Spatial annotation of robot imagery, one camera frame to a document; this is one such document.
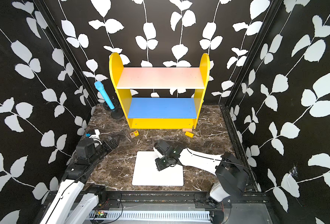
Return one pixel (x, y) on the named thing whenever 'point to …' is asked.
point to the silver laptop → (145, 173)
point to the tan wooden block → (187, 129)
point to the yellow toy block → (189, 134)
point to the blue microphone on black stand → (113, 104)
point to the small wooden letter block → (133, 134)
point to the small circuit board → (101, 214)
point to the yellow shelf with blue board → (161, 97)
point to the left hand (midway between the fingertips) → (117, 137)
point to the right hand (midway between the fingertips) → (156, 163)
